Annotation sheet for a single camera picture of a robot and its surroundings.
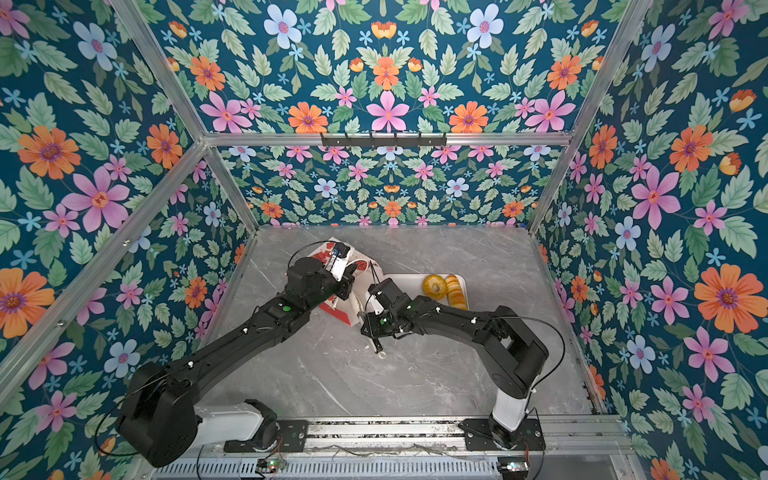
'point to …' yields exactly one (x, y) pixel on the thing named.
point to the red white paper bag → (348, 309)
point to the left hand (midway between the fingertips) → (357, 258)
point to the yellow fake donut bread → (435, 286)
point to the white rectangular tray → (465, 284)
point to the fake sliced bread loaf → (455, 293)
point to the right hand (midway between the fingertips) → (363, 328)
